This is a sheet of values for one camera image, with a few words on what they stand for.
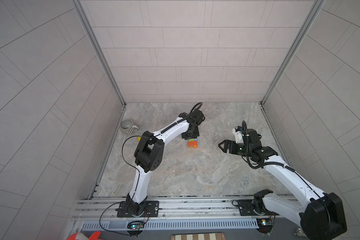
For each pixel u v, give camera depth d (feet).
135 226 2.11
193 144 2.98
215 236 2.06
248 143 2.02
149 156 1.67
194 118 2.20
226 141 2.36
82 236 1.95
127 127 3.09
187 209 2.38
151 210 2.32
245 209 2.33
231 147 2.32
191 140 2.89
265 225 2.23
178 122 2.01
